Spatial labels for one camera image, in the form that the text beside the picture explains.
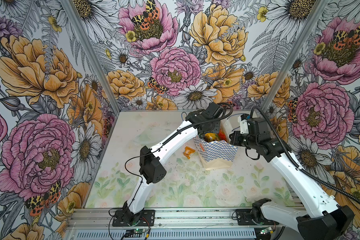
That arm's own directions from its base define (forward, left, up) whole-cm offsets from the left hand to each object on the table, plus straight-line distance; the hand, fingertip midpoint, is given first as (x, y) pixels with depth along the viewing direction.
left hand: (212, 130), depth 81 cm
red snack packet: (+4, -8, -11) cm, 14 cm away
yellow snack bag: (+1, 0, -7) cm, 7 cm away
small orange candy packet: (0, +12, -21) cm, 24 cm away
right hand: (-7, -7, +1) cm, 11 cm away
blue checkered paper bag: (-10, -3, -9) cm, 14 cm away
